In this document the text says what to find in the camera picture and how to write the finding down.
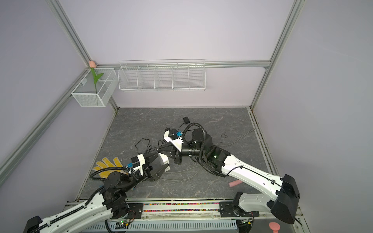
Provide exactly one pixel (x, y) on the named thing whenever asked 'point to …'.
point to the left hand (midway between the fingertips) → (164, 159)
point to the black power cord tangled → (143, 145)
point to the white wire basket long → (162, 74)
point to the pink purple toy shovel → (234, 183)
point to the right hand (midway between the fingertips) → (158, 151)
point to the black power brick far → (186, 120)
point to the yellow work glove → (106, 163)
